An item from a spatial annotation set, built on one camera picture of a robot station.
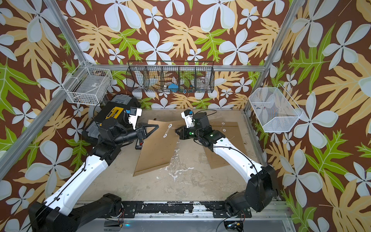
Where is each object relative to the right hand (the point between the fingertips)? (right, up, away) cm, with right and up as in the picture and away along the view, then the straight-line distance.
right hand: (174, 130), depth 76 cm
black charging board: (-26, -11, +20) cm, 34 cm away
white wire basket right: (+59, +11, +7) cm, 61 cm away
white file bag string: (-2, +2, -7) cm, 7 cm away
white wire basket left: (-53, +27, +9) cm, 60 cm away
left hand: (-7, +3, -11) cm, 13 cm away
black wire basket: (-5, +36, +21) cm, 42 cm away
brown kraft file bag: (-7, -8, -10) cm, 15 cm away
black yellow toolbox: (-41, +13, +21) cm, 48 cm away
